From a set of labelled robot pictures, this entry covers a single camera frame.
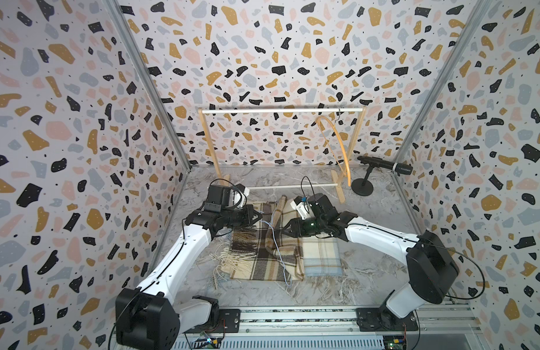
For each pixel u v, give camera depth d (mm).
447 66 844
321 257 877
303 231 746
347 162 1250
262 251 854
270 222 893
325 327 733
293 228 761
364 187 1125
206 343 706
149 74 858
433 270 445
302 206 770
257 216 770
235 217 673
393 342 716
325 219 663
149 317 399
